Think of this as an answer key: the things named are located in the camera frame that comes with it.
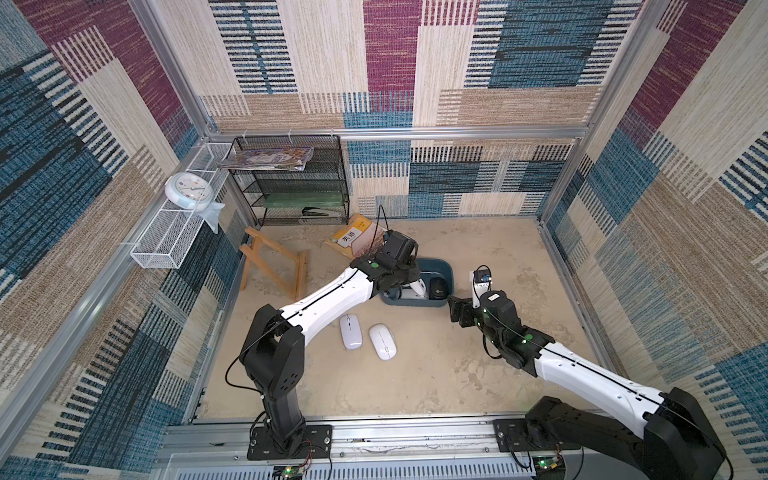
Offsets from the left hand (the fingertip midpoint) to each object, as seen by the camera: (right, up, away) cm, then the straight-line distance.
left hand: (415, 267), depth 86 cm
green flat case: (-38, +23, +24) cm, 51 cm away
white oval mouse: (-9, -21, +1) cm, 23 cm away
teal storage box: (+9, -4, +17) cm, 19 cm away
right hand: (+13, -7, -2) cm, 15 cm away
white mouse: (-19, -19, +5) cm, 27 cm away
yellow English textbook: (-19, +10, +29) cm, 36 cm away
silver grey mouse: (0, -6, -1) cm, 6 cm away
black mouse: (+9, -8, +13) cm, 18 cm away
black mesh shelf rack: (-42, +30, +23) cm, 56 cm away
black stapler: (-34, +19, +23) cm, 45 cm away
